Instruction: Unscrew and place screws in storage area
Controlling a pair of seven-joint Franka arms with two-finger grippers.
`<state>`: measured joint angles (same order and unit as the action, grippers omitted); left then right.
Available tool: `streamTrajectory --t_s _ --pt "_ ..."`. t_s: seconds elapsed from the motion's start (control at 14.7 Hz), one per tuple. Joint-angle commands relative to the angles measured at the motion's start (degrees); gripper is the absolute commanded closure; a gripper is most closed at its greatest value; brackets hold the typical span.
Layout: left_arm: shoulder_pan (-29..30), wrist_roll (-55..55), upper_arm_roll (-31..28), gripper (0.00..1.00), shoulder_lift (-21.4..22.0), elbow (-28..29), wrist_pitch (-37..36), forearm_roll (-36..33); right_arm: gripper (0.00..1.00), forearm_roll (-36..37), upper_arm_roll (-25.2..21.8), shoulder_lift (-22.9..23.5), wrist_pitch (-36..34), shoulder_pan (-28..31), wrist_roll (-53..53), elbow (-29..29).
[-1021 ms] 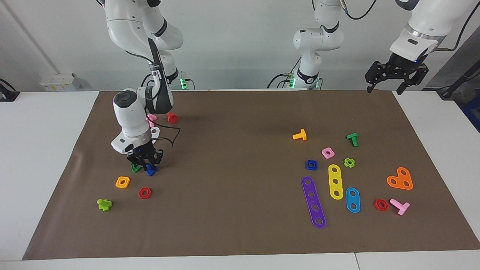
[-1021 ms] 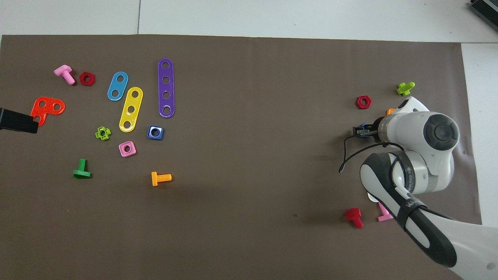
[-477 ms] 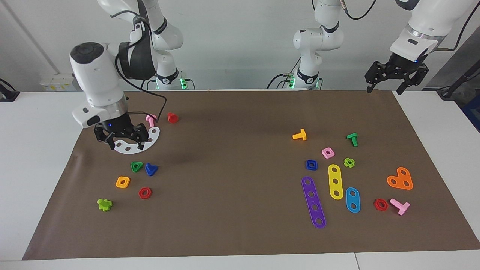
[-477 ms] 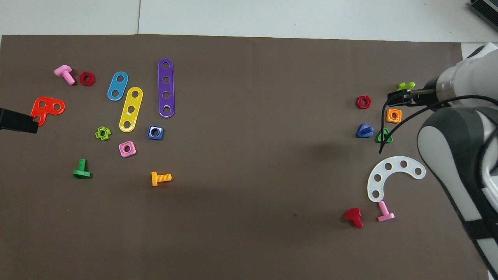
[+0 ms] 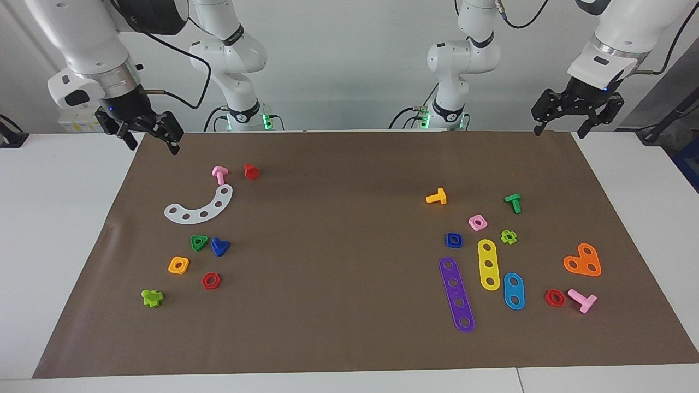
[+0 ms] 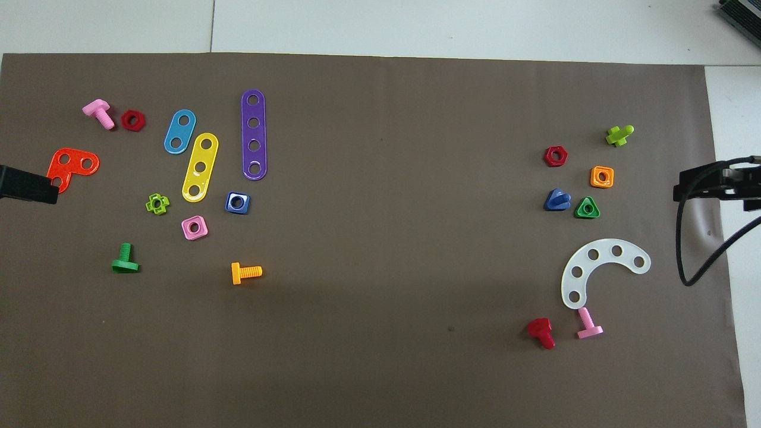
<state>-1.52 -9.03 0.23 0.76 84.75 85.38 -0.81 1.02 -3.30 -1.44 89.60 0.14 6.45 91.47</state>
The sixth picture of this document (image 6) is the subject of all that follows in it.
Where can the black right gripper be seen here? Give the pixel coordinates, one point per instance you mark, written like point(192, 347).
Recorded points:
point(750, 187)

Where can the blue plastic bolt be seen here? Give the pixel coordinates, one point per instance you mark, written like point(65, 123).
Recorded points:
point(556, 202)

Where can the blue square plastic nut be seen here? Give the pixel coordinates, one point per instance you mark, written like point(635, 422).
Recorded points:
point(229, 208)

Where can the orange heart-shaped perforated plate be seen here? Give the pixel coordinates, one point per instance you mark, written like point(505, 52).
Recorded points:
point(68, 169)

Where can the lime cross-head plastic bolt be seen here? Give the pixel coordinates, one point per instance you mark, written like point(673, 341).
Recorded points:
point(618, 137)

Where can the pink plastic bolt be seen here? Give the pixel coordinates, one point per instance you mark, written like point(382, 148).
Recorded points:
point(98, 110)
point(588, 326)

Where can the orange square plastic nut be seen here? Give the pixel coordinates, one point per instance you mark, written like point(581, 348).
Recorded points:
point(594, 181)

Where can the white curved perforated strip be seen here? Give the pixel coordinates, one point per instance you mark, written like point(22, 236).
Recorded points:
point(605, 252)

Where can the red hexagon plastic nut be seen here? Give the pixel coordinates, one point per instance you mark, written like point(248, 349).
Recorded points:
point(548, 156)
point(125, 119)

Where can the green triangle plastic nut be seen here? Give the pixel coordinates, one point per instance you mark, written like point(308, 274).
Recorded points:
point(579, 213)

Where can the green plastic bolt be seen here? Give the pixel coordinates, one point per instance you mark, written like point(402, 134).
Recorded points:
point(125, 264)

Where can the lime cross plastic nut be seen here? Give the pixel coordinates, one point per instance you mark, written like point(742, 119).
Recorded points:
point(164, 206)

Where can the blue two-hole strip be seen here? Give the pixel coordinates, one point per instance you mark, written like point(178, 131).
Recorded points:
point(180, 131)

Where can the dark ribbed electronic device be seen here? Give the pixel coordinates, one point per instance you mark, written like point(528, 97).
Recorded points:
point(746, 18)

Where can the yellow three-hole strip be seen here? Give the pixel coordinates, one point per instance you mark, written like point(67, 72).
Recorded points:
point(203, 156)

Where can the pink square plastic nut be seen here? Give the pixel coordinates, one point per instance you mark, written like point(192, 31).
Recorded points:
point(202, 233)

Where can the red plastic bolt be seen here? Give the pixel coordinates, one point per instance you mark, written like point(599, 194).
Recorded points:
point(540, 328)

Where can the purple four-hole strip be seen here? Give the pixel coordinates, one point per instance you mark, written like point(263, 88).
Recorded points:
point(254, 134)

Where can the orange plastic bolt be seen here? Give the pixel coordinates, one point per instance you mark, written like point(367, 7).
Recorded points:
point(247, 273)

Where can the brown paper mat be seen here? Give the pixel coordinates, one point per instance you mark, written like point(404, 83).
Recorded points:
point(386, 238)

